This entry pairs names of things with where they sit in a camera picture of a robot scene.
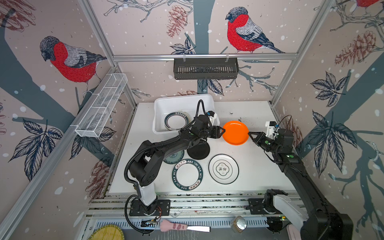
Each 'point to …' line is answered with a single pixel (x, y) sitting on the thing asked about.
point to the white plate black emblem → (223, 169)
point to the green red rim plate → (175, 120)
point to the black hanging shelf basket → (203, 68)
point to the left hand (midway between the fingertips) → (223, 130)
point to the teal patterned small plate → (174, 158)
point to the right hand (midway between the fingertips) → (247, 134)
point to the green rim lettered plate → (187, 174)
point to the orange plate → (236, 133)
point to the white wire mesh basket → (102, 104)
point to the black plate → (199, 151)
